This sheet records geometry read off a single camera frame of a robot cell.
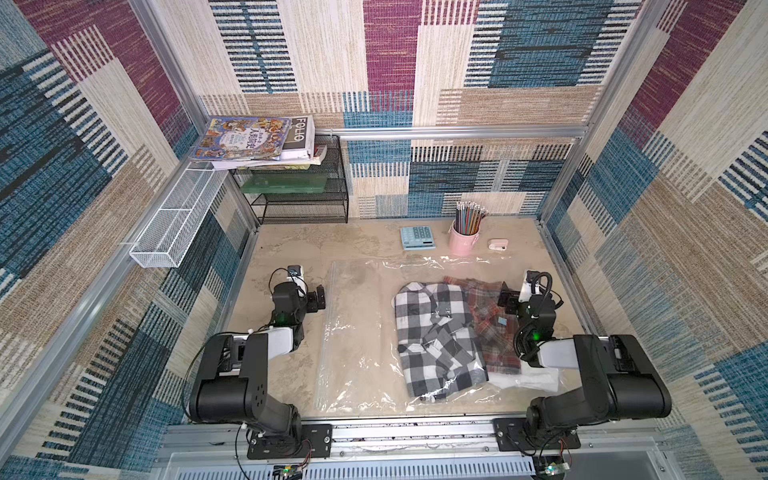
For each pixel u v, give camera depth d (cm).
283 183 100
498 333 87
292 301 73
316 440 73
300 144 80
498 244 111
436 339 86
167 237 71
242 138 81
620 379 45
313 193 94
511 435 73
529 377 79
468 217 104
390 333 92
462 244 105
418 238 112
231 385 45
